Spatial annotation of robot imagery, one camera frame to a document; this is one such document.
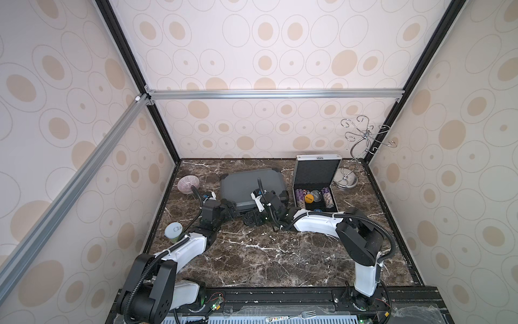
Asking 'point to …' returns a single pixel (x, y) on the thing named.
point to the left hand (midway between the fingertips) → (233, 204)
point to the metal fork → (305, 314)
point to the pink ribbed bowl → (185, 183)
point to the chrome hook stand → (347, 178)
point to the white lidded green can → (173, 230)
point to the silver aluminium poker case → (313, 177)
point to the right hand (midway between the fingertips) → (258, 211)
